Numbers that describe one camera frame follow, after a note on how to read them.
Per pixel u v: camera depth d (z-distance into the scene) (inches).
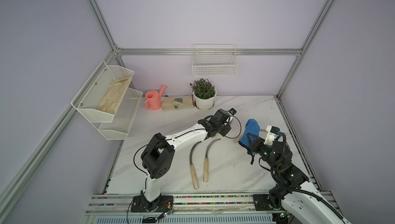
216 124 26.5
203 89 39.8
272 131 25.9
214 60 37.7
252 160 28.2
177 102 45.1
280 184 21.5
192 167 33.0
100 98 30.5
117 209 28.4
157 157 18.8
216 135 26.3
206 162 33.9
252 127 28.8
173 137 20.0
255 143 27.0
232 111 30.0
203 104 43.0
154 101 42.1
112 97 31.1
